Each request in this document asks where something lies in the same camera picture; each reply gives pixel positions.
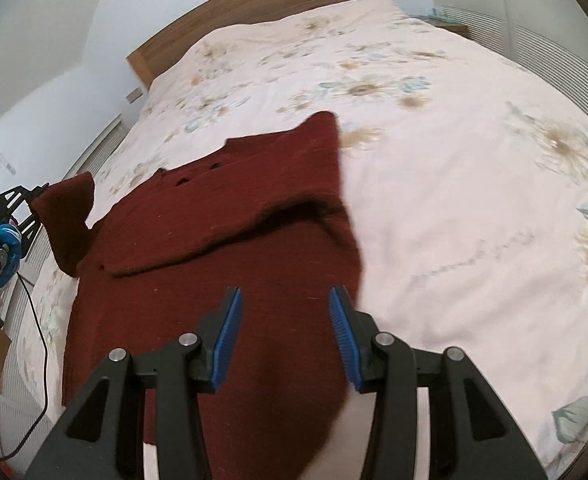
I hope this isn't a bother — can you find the left wall switch plate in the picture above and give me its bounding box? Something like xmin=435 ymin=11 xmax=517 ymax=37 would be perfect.
xmin=126 ymin=87 xmax=143 ymax=104

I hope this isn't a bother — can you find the white wardrobe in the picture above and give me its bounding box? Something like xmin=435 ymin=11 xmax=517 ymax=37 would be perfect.
xmin=433 ymin=0 xmax=588 ymax=115

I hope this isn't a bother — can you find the dark red knitted sweater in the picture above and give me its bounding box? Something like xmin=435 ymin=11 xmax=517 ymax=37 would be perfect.
xmin=32 ymin=112 xmax=361 ymax=479

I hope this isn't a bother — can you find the wooden nightstand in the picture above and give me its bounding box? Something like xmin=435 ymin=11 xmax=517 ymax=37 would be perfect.
xmin=414 ymin=8 xmax=472 ymax=39

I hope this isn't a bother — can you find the pink floral duvet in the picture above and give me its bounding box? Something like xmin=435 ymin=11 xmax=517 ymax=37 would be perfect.
xmin=17 ymin=0 xmax=588 ymax=479

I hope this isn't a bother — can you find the black cable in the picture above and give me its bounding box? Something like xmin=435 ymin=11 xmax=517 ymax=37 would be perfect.
xmin=0 ymin=271 xmax=50 ymax=463

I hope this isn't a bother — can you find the wooden headboard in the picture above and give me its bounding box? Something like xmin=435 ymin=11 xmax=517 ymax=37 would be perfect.
xmin=126 ymin=0 xmax=349 ymax=88

